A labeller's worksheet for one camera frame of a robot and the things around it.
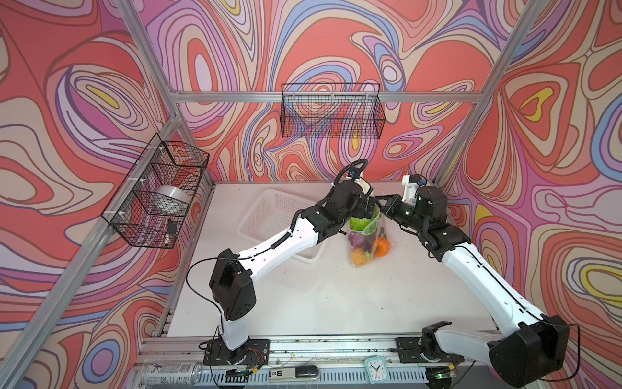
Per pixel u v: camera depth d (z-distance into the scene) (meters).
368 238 0.95
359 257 0.88
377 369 0.69
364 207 0.68
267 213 1.05
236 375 0.72
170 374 0.66
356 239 0.90
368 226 0.75
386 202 0.67
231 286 0.44
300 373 0.66
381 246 0.89
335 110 0.96
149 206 0.74
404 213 0.64
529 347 0.39
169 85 0.86
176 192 0.74
